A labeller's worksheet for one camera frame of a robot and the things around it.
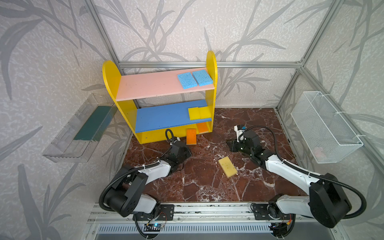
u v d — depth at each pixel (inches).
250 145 25.6
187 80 30.3
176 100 47.6
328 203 16.1
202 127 42.3
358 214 16.3
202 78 30.8
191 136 40.1
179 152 27.1
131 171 18.2
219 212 29.7
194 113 37.7
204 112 38.2
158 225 27.7
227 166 34.9
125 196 16.8
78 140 24.9
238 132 30.2
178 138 34.0
